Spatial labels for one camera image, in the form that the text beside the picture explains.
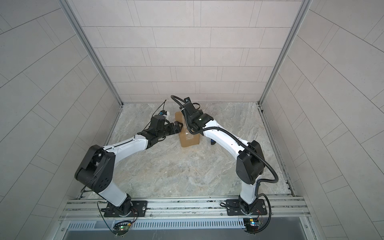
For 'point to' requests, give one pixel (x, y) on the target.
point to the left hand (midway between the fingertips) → (182, 123)
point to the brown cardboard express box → (186, 138)
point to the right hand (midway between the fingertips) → (193, 114)
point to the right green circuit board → (251, 224)
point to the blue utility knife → (212, 142)
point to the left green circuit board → (122, 227)
